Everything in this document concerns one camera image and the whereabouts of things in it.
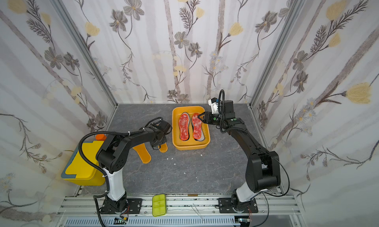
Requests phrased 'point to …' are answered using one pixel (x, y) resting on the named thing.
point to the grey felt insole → (199, 134)
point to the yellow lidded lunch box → (79, 172)
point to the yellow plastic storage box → (189, 132)
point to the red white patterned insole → (195, 118)
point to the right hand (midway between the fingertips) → (203, 115)
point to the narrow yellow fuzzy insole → (164, 148)
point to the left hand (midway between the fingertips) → (162, 141)
